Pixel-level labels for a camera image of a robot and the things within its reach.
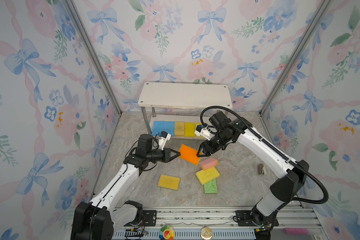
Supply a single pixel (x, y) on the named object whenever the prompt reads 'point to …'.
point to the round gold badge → (206, 233)
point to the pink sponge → (207, 163)
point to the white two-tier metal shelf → (182, 96)
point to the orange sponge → (189, 154)
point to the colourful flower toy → (166, 233)
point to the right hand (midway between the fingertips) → (200, 152)
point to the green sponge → (211, 187)
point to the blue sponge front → (169, 127)
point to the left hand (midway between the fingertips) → (179, 153)
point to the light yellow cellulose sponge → (206, 175)
